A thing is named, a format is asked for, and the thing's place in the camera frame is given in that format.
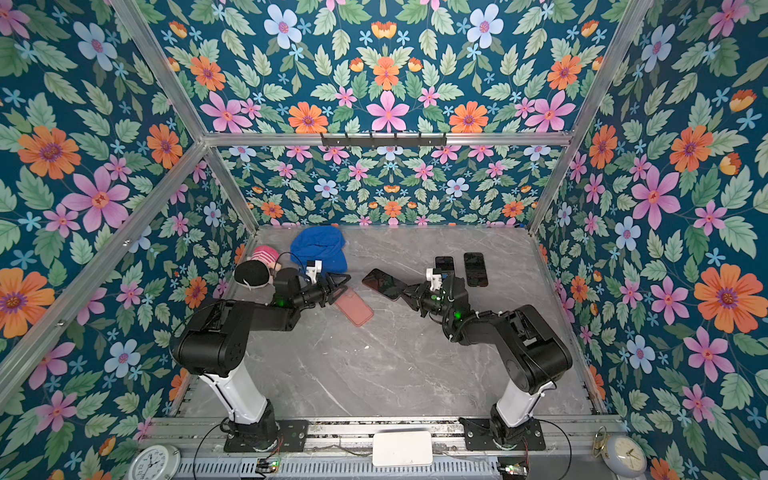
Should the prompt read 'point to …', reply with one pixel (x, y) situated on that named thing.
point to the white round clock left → (156, 462)
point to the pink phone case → (355, 307)
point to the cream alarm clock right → (622, 454)
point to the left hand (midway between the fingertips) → (351, 276)
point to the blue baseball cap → (325, 243)
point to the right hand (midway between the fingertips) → (396, 288)
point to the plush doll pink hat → (266, 254)
